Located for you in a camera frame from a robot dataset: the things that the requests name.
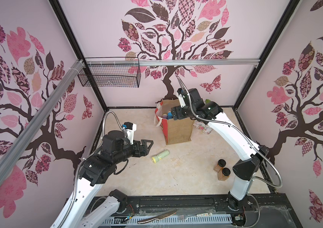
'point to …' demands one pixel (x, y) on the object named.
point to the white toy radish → (207, 101)
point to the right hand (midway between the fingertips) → (178, 107)
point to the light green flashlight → (156, 158)
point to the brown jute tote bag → (175, 131)
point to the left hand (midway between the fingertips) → (146, 146)
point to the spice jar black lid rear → (222, 162)
